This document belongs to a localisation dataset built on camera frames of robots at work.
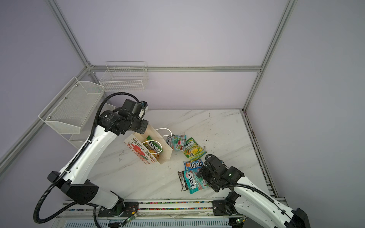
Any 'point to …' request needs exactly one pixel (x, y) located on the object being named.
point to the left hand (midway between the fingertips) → (140, 125)
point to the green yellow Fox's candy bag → (152, 146)
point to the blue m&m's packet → (192, 165)
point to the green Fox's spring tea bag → (193, 150)
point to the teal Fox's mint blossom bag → (177, 142)
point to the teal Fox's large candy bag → (194, 183)
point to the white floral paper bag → (135, 141)
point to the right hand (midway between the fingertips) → (199, 179)
